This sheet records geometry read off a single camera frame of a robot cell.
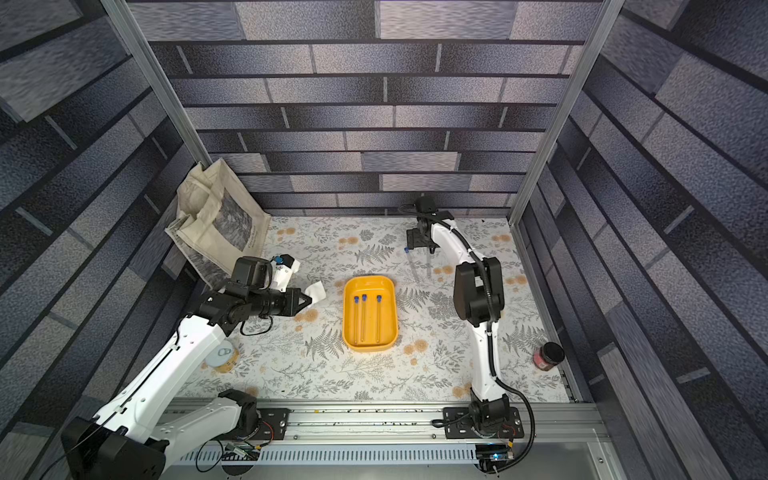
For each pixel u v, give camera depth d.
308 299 0.76
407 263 1.06
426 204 0.83
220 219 0.90
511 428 0.70
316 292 0.77
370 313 0.92
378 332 0.88
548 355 0.78
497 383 0.63
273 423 0.74
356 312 0.92
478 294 0.59
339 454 0.78
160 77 0.81
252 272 0.59
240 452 0.71
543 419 0.76
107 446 0.37
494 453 0.71
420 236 0.93
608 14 0.69
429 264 1.06
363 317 0.92
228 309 0.52
